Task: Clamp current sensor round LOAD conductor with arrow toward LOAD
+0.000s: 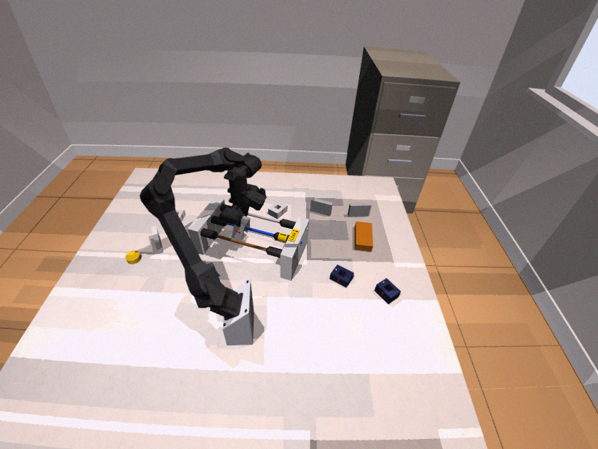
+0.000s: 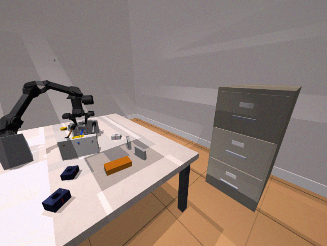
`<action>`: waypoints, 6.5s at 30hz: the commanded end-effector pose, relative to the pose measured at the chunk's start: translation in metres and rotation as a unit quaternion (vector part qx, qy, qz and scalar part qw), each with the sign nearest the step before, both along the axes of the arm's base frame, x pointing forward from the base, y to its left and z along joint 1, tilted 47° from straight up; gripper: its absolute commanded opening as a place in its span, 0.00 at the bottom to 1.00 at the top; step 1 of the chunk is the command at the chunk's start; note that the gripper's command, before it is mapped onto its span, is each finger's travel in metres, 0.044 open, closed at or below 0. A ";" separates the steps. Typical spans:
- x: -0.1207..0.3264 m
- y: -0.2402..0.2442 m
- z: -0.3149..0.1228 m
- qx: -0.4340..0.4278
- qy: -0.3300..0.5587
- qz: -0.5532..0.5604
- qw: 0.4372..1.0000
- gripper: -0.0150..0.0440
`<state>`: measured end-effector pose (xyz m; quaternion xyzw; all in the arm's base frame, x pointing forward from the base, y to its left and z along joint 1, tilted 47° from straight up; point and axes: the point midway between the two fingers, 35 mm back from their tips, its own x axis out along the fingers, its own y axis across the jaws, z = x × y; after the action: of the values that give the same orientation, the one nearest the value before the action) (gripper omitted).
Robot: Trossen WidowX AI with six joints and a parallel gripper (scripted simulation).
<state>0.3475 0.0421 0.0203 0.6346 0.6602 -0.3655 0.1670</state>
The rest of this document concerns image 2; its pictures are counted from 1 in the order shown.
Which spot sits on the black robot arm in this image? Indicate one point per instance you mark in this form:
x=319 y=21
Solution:
x=10 y=123

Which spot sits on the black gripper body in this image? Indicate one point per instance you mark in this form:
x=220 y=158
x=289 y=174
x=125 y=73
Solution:
x=70 y=116

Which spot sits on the orange rectangular block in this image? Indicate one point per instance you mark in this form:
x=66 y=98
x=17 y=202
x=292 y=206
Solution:
x=117 y=165

